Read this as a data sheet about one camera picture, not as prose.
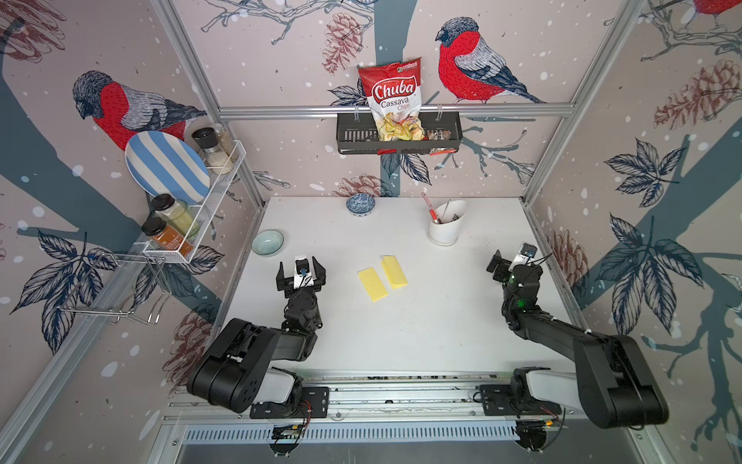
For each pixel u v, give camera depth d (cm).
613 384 42
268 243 104
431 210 104
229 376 44
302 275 69
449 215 104
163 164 70
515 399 68
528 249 74
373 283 98
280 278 75
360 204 118
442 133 90
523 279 65
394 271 101
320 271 80
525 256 74
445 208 104
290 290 75
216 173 83
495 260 81
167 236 61
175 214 64
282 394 61
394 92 80
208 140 80
